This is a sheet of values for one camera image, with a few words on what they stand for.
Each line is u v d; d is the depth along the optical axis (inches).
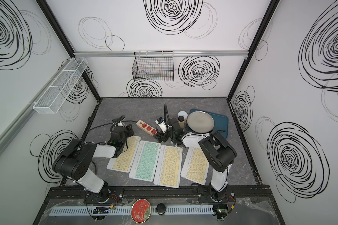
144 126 39.0
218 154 19.0
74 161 18.4
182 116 38.0
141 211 26.2
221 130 40.7
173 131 28.8
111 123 41.3
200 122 40.6
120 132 28.6
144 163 33.4
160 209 24.4
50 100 28.4
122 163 33.3
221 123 40.5
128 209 27.8
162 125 32.2
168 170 32.0
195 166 32.7
